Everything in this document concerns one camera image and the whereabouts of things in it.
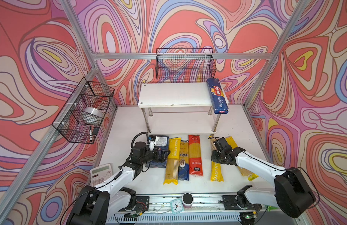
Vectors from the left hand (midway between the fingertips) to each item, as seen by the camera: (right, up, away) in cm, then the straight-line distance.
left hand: (165, 150), depth 83 cm
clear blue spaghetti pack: (+11, -10, +1) cm, 15 cm away
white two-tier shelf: (+8, +29, +33) cm, 45 cm away
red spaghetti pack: (+19, -7, +3) cm, 20 cm away
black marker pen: (-38, +12, -12) cm, 42 cm away
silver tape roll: (-37, +23, -10) cm, 45 cm away
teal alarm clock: (+7, -26, -12) cm, 29 cm away
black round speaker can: (+12, -22, -13) cm, 28 cm away
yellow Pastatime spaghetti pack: (+5, -7, +1) cm, 8 cm away
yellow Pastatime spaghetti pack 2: (+30, -12, -4) cm, 32 cm away
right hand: (+32, -7, +4) cm, 33 cm away
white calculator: (-39, -14, -2) cm, 41 cm away
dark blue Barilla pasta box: (-3, +4, +5) cm, 7 cm away
